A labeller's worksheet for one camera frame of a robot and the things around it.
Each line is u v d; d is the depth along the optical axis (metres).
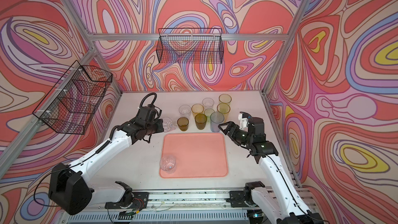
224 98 0.99
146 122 0.62
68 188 0.39
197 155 0.87
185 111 1.05
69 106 0.75
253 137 0.58
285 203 0.41
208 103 1.08
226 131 0.68
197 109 1.05
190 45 0.98
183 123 0.95
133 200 0.72
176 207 0.72
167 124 0.88
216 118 0.99
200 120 0.98
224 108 0.97
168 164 0.84
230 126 0.68
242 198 0.72
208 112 1.00
